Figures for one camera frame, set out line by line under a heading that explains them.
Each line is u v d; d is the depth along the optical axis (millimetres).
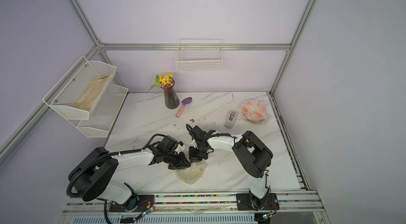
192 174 805
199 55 952
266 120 1014
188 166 821
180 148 839
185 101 1142
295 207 738
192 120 1050
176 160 764
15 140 519
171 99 1042
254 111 1010
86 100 764
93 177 433
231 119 1012
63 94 675
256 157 485
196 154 786
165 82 931
